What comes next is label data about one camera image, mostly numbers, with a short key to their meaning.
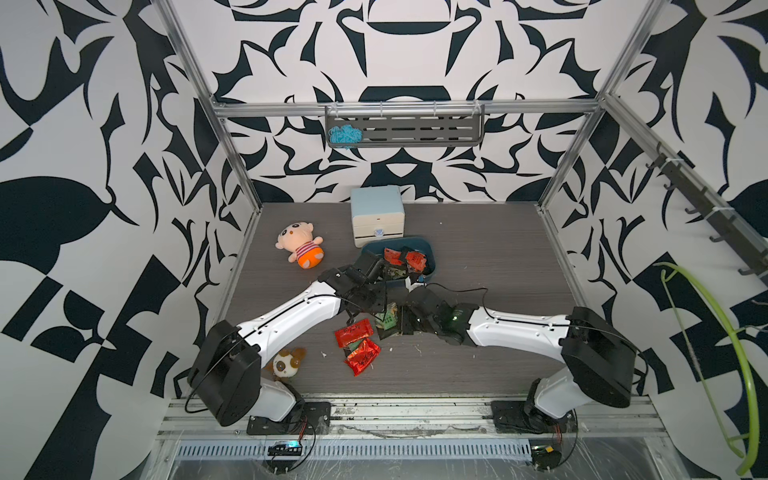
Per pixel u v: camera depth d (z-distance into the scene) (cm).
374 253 104
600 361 44
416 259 100
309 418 74
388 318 85
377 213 98
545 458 71
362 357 83
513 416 74
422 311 65
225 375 41
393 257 99
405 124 94
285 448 73
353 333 87
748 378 51
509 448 71
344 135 91
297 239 102
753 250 53
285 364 79
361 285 64
